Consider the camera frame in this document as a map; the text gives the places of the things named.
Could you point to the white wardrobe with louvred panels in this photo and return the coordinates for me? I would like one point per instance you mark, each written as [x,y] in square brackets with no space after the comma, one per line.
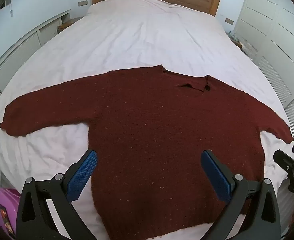
[274,30]

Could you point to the wall socket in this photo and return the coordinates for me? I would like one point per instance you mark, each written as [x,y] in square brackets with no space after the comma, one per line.
[229,21]
[82,3]

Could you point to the white low cabinet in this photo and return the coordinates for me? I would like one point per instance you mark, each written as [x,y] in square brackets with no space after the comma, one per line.
[24,47]

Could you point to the clear wall bracket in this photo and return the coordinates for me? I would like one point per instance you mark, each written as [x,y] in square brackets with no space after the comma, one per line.
[11,6]

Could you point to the dark red knitted sweater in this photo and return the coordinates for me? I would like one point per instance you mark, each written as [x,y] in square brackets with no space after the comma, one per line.
[162,120]

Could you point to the bed with white sheet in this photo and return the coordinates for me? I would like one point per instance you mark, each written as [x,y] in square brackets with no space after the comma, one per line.
[137,35]

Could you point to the wooden nightstand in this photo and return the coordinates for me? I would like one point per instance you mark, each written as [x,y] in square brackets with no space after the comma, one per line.
[235,41]
[69,23]

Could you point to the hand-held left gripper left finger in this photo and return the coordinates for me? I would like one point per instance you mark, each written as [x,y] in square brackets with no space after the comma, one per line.
[83,175]

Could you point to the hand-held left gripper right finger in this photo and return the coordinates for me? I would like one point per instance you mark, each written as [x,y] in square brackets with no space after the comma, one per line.
[217,177]

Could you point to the pink plastic box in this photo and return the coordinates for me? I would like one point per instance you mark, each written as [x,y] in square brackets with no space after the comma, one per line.
[6,205]

